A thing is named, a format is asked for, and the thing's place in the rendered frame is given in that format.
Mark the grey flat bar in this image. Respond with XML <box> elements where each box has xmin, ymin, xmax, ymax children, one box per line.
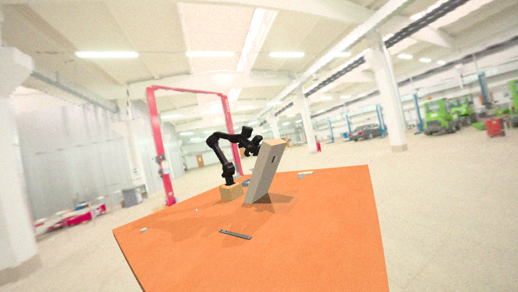
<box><xmin>219</xmin><ymin>229</ymin><xmax>252</xmax><ymax>240</ymax></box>

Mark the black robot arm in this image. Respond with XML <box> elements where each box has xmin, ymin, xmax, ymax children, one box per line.
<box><xmin>206</xmin><ymin>126</ymin><xmax>263</xmax><ymax>186</ymax></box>

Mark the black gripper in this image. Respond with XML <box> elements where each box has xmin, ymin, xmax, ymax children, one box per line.
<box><xmin>244</xmin><ymin>140</ymin><xmax>261</xmax><ymax>157</ymax></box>

